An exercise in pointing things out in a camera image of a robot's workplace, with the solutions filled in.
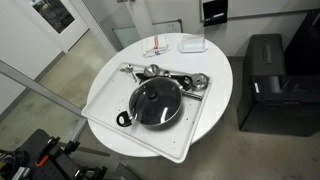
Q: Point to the black cooking pot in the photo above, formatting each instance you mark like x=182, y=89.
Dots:
x=156, y=124

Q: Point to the white rectangular tray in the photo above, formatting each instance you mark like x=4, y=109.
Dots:
x=106, y=103

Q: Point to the black kitchen utensil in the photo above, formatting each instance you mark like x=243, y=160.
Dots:
x=173, y=77

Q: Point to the small steel round piece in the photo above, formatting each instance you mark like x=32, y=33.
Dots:
x=166, y=73

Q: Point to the small steel cup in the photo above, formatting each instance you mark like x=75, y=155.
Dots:
x=151, y=70

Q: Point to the steel spoon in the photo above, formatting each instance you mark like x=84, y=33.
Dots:
x=130, y=71

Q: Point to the clear plastic container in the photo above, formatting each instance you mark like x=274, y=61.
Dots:
x=193, y=44

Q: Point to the round white table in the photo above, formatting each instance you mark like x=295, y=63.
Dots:
x=220, y=80

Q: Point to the leaning glass panel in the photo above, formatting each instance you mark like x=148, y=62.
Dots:
x=127, y=36

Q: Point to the small whiteboard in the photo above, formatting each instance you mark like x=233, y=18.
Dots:
x=168, y=26

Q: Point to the black cabinet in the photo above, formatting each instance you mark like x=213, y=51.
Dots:
x=266, y=100

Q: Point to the door window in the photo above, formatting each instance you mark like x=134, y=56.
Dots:
x=55, y=11

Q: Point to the black equipment cart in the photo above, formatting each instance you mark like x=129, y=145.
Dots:
x=40, y=156

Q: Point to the tall black case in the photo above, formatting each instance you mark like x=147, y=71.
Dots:
x=305, y=43

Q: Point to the black wall sign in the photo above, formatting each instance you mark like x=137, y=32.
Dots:
x=215, y=12

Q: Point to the grey metal frame beam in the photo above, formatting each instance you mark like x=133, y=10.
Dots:
x=36, y=87

